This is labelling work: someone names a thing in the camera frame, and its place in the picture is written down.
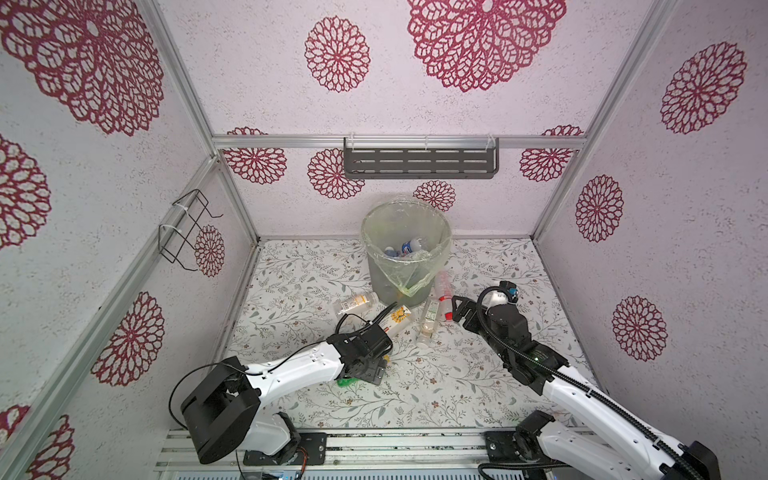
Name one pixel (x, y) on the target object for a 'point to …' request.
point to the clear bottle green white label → (429, 325)
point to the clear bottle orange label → (357, 304)
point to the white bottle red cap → (443, 282)
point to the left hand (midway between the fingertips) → (362, 370)
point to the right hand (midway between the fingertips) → (465, 299)
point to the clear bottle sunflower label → (399, 321)
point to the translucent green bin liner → (415, 234)
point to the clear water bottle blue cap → (390, 251)
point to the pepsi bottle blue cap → (411, 245)
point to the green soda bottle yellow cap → (348, 381)
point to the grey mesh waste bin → (386, 282)
